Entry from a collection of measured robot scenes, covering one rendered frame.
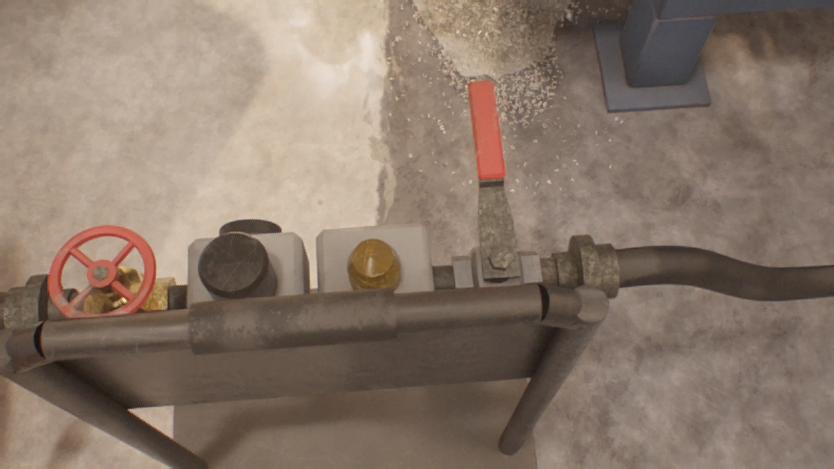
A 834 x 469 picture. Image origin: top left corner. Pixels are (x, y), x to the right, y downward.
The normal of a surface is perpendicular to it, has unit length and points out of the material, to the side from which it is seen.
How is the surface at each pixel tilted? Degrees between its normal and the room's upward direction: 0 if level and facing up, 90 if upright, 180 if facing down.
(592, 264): 9
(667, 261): 19
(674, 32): 90
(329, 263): 0
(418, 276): 0
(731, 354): 0
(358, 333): 52
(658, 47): 90
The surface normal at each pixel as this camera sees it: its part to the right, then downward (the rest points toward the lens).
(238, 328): 0.04, 0.07
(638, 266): -0.11, -0.11
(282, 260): 0.00, -0.37
